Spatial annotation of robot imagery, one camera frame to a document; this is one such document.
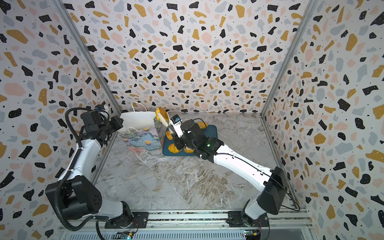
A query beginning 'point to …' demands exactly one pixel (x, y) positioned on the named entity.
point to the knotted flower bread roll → (169, 135)
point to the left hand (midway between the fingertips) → (121, 116)
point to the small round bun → (161, 110)
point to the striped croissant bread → (172, 148)
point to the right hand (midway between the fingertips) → (171, 130)
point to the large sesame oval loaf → (188, 150)
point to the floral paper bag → (140, 131)
